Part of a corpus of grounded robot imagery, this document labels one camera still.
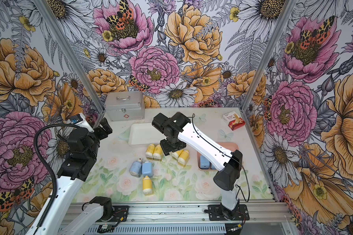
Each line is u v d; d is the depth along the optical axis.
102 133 0.62
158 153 0.88
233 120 1.09
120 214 0.74
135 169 0.82
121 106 1.05
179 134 0.49
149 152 0.89
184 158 0.86
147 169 0.84
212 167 0.85
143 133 1.15
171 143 0.60
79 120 0.56
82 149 0.50
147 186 0.76
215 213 0.73
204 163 0.85
